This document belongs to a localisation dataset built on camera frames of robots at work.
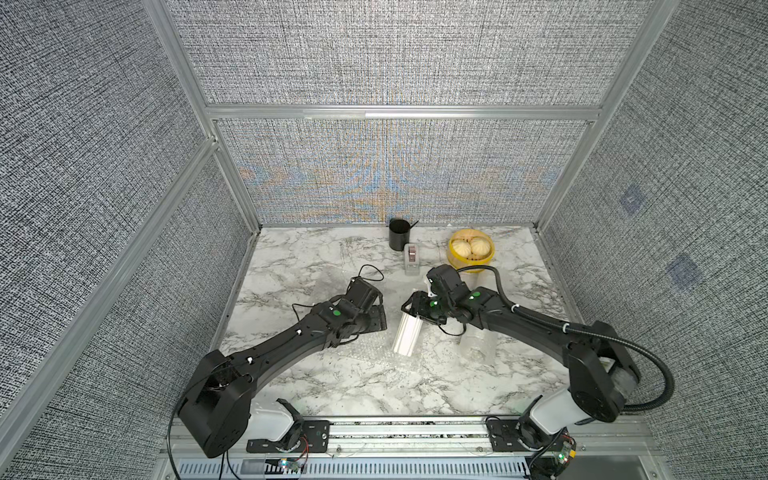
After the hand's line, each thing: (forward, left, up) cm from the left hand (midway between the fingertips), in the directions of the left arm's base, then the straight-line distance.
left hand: (382, 317), depth 83 cm
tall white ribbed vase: (-6, -27, -8) cm, 29 cm away
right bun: (+29, -36, -5) cm, 46 cm away
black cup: (+35, -7, -4) cm, 36 cm away
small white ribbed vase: (-5, -7, 0) cm, 9 cm away
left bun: (+28, -30, -5) cm, 42 cm away
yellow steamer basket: (+24, -27, -7) cm, 37 cm away
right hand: (+3, -7, +2) cm, 8 cm away
